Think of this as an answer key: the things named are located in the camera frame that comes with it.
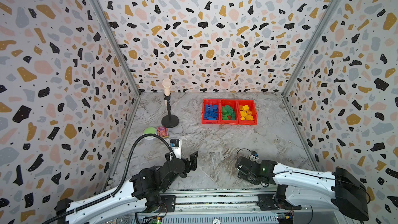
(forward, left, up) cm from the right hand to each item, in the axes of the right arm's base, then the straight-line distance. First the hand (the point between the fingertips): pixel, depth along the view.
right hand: (239, 173), depth 81 cm
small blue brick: (+43, +17, 0) cm, 46 cm away
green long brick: (+38, +3, +2) cm, 38 cm away
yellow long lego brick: (+44, -10, 0) cm, 45 cm away
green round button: (+25, +53, +1) cm, 59 cm away
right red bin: (+42, -14, +1) cm, 45 cm away
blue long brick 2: (+35, +15, +1) cm, 38 cm away
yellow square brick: (+39, -6, 0) cm, 39 cm away
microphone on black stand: (+33, +42, 0) cm, 53 cm away
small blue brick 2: (+38, +18, -1) cm, 42 cm away
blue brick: (+40, +12, 0) cm, 42 cm away
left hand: (+4, +23, +16) cm, 28 cm away
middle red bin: (+46, -1, +2) cm, 46 cm away
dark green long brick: (+38, 0, -1) cm, 38 cm away
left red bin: (+50, +13, 0) cm, 51 cm away
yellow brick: (+35, -6, 0) cm, 35 cm away
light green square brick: (+36, +5, -1) cm, 37 cm away
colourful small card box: (+24, +45, 0) cm, 51 cm away
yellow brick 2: (+41, -12, -2) cm, 43 cm away
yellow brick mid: (+35, -11, 0) cm, 37 cm away
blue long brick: (+44, +12, 0) cm, 45 cm away
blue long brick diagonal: (+40, +15, 0) cm, 42 cm away
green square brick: (+38, +6, +3) cm, 39 cm away
